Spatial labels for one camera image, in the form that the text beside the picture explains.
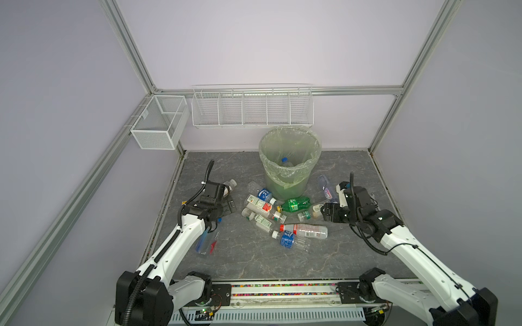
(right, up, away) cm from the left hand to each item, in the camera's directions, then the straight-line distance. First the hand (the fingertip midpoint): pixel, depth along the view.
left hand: (222, 209), depth 83 cm
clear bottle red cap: (+35, -10, +2) cm, 36 cm away
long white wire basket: (+11, +48, +16) cm, 52 cm away
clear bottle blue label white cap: (+18, +4, +12) cm, 21 cm away
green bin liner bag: (+29, +24, +21) cm, 43 cm away
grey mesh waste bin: (+30, +24, +21) cm, 43 cm away
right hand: (+43, +1, -3) cm, 44 cm away
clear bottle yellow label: (0, +9, +19) cm, 21 cm away
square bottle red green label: (+14, 0, +9) cm, 16 cm away
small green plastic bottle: (+31, 0, +9) cm, 32 cm away
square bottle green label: (+15, -6, +4) cm, 17 cm away
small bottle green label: (+35, -4, +8) cm, 36 cm away
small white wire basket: (-35, +39, +19) cm, 56 cm away
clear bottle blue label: (+28, -12, -2) cm, 30 cm away
